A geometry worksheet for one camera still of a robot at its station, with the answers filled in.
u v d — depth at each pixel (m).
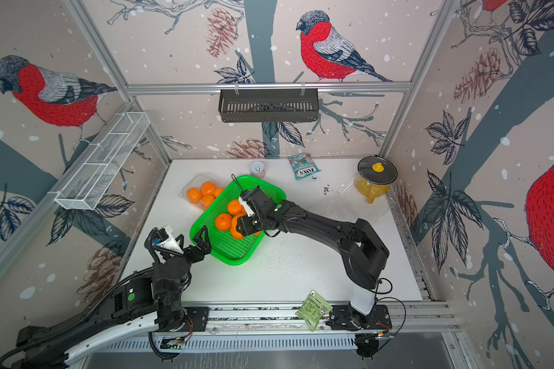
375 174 0.98
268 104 1.05
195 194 1.00
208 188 1.01
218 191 1.00
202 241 0.64
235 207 0.97
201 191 1.02
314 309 0.75
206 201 0.98
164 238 0.59
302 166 1.14
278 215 0.59
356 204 1.02
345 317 0.73
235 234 0.86
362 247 0.48
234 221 0.80
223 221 0.91
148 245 0.55
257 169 1.10
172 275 0.50
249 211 0.72
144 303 0.51
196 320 0.73
